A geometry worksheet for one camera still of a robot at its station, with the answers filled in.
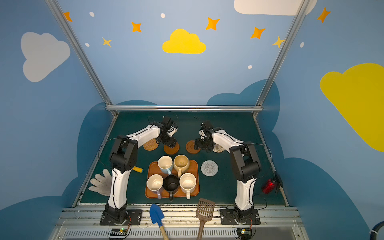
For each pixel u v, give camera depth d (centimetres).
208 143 82
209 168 92
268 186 78
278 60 89
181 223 74
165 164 90
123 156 57
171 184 84
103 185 84
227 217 74
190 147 102
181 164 92
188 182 85
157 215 75
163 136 84
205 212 75
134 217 74
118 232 73
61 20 72
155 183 84
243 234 73
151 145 102
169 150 98
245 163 52
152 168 91
